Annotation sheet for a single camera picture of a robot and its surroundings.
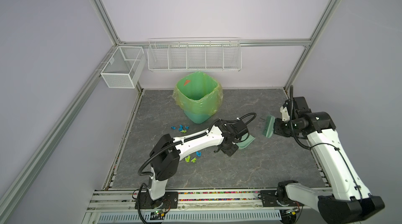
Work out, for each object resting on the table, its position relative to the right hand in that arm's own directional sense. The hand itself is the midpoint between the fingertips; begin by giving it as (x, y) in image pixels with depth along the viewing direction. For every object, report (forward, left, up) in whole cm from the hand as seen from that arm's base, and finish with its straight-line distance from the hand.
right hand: (277, 130), depth 72 cm
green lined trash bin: (+19, +37, +4) cm, 42 cm away
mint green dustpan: (-6, +15, +3) cm, 17 cm away
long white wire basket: (+51, +41, +8) cm, 66 cm away
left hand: (-5, +23, -12) cm, 26 cm away
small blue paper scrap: (-3, +38, -22) cm, 44 cm away
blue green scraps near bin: (+14, +50, -21) cm, 56 cm away
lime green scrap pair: (-5, +44, -22) cm, 49 cm away
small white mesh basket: (+45, +87, +2) cm, 98 cm away
